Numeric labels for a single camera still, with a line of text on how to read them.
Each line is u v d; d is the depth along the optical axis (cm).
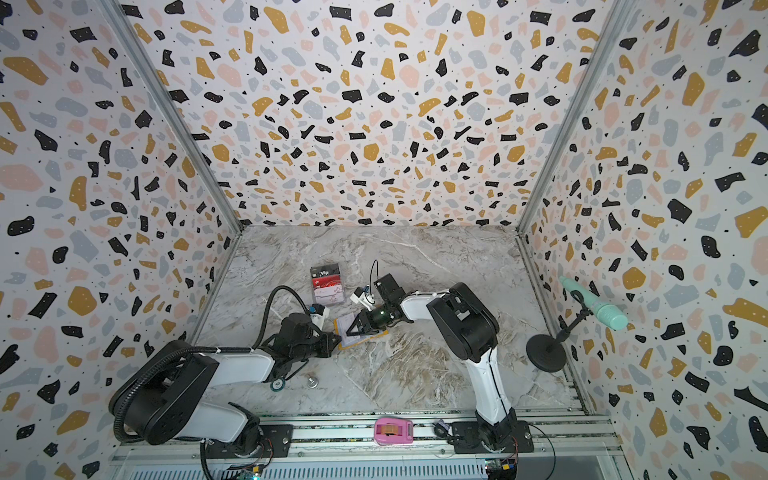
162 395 43
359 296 90
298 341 73
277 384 82
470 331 55
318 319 83
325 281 100
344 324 94
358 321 87
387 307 82
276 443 73
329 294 98
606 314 61
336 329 93
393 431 73
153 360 47
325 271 100
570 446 75
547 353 88
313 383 80
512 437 66
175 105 86
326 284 100
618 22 73
